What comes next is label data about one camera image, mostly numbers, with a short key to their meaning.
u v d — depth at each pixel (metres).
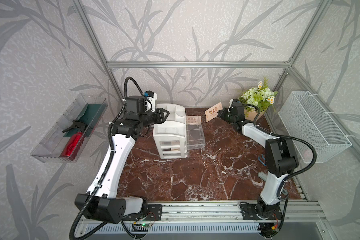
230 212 0.75
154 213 0.73
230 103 0.88
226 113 0.86
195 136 1.04
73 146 0.58
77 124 0.67
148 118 0.59
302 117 0.68
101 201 0.37
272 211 0.68
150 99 0.62
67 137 0.64
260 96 0.85
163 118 0.62
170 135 0.74
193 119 1.11
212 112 1.01
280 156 0.51
